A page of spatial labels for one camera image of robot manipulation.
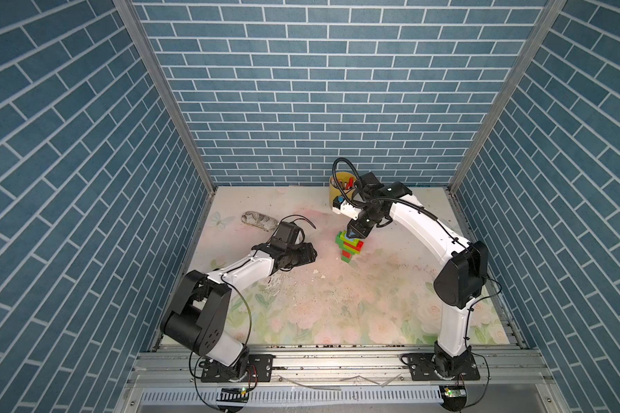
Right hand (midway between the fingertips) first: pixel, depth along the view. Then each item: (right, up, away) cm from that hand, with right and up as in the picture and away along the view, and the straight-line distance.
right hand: (355, 232), depth 86 cm
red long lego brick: (+1, -5, 0) cm, 5 cm away
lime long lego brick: (-4, -2, -1) cm, 4 cm away
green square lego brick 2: (-2, -11, +9) cm, 15 cm away
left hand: (-13, -9, +3) cm, 16 cm away
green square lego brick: (-5, -3, +1) cm, 6 cm away
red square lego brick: (-2, -9, +7) cm, 12 cm away
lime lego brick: (-1, -6, +2) cm, 7 cm away
